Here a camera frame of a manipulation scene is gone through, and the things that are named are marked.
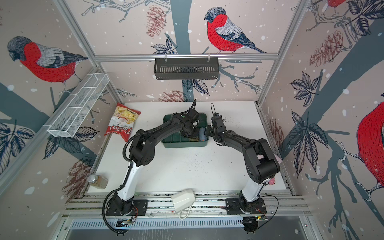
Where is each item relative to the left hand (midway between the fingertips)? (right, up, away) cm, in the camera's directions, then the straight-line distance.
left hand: (196, 137), depth 95 cm
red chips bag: (-52, +10, +8) cm, 54 cm away
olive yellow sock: (0, -1, -2) cm, 3 cm away
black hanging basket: (-7, +48, +12) cm, 50 cm away
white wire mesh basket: (-63, +19, -17) cm, 68 cm away
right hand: (+6, +4, +1) cm, 8 cm away
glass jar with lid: (-51, -20, -21) cm, 58 cm away
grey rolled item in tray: (+4, 0, -2) cm, 5 cm away
